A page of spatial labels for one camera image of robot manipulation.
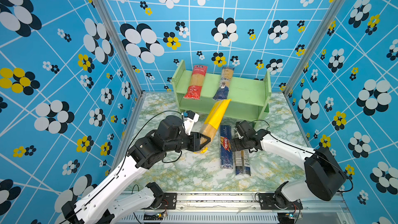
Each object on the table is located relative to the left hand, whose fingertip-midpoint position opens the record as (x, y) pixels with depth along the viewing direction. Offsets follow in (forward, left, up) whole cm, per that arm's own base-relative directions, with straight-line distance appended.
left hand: (210, 138), depth 61 cm
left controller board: (-23, +24, -32) cm, 47 cm away
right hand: (+12, -18, -27) cm, 35 cm away
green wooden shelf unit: (+26, -22, -4) cm, 34 cm away
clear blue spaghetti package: (+1, -18, -28) cm, 34 cm away
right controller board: (-23, -35, -32) cm, 53 cm away
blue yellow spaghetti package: (+40, -10, -1) cm, 41 cm away
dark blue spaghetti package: (+2, -10, -28) cm, 30 cm away
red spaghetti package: (+28, +8, 0) cm, 29 cm away
